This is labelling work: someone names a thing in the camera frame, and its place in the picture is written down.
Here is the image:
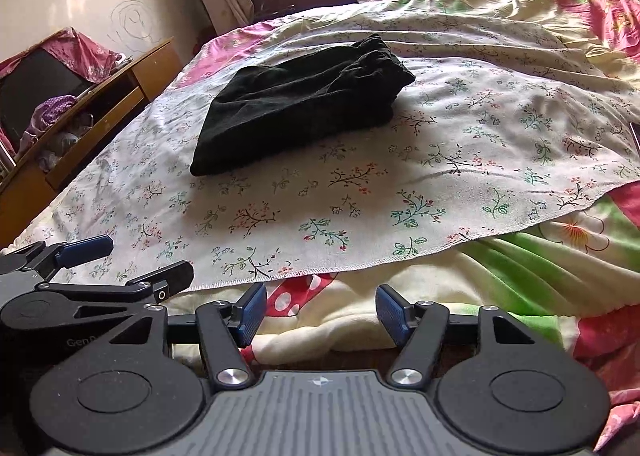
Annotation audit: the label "black pants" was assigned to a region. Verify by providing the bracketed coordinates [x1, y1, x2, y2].
[190, 34, 416, 177]

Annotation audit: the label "purple cloth in cabinet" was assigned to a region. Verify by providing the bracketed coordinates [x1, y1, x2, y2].
[18, 94, 77, 156]

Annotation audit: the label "pink yellow floral quilt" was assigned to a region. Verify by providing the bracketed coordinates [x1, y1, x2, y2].
[164, 0, 640, 452]

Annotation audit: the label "wooden side cabinet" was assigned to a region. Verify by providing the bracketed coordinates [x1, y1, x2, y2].
[1, 39, 182, 247]

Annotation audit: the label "pink cloth on cabinet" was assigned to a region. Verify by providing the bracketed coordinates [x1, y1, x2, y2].
[0, 26, 122, 84]

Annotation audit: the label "white floral bed sheet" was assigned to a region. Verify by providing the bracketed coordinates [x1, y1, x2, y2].
[15, 0, 639, 289]

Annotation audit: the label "black phone on bed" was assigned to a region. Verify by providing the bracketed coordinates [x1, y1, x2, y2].
[629, 123, 640, 151]

